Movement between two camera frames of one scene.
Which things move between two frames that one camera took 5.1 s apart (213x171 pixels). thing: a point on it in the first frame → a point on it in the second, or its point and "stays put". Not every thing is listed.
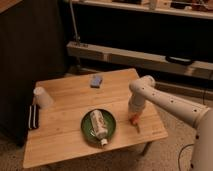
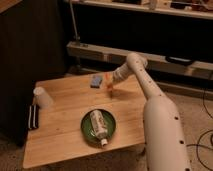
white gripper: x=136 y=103 → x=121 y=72
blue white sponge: x=96 y=81 stays put
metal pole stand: x=77 y=37 stays put
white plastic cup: x=41 y=98 stays put
